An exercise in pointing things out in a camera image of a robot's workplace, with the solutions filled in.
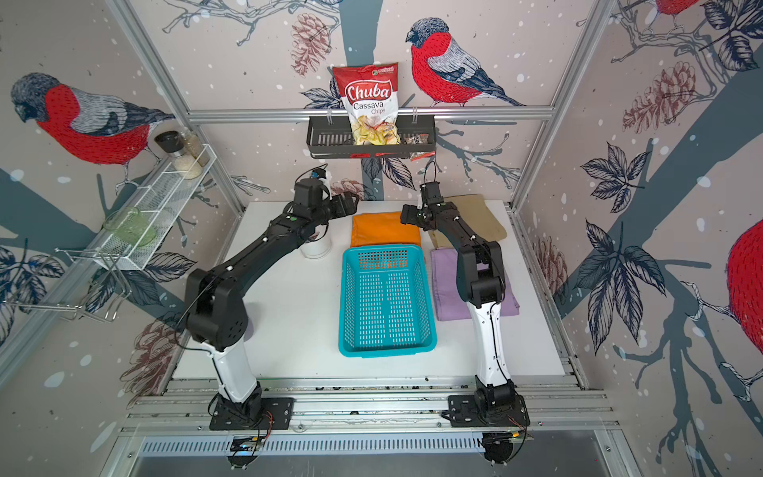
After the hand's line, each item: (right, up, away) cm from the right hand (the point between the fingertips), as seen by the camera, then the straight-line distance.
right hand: (408, 215), depth 107 cm
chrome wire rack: (-75, -20, -38) cm, 87 cm away
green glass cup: (-68, -4, -39) cm, 78 cm away
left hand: (-18, +6, -18) cm, 26 cm away
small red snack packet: (+1, +18, -17) cm, 25 cm away
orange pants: (-10, -5, +6) cm, 12 cm away
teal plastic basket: (-8, -29, -12) cm, 32 cm away
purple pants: (+11, -29, -18) cm, 36 cm away
